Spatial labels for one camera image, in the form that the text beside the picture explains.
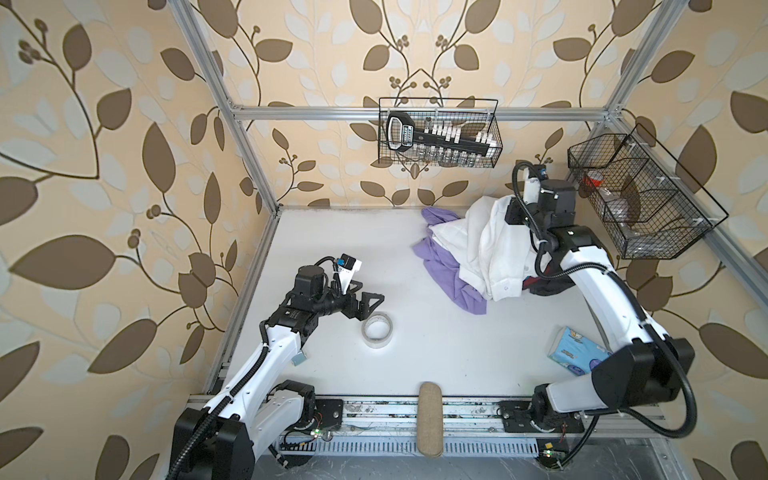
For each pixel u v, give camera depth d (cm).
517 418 73
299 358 83
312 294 63
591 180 87
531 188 67
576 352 78
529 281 91
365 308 70
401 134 86
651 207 73
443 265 100
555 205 57
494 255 88
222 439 39
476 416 75
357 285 82
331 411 75
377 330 89
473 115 91
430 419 71
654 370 41
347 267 69
